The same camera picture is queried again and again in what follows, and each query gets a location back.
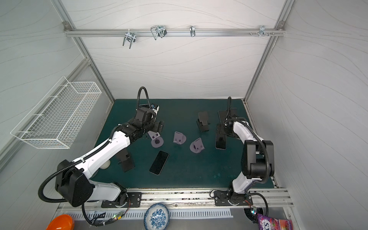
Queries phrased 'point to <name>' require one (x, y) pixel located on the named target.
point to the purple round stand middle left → (157, 141)
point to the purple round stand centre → (179, 138)
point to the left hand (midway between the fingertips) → (159, 118)
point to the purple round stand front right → (197, 146)
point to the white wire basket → (55, 121)
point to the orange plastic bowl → (63, 222)
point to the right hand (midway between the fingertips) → (228, 129)
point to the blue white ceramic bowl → (156, 217)
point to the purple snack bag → (267, 223)
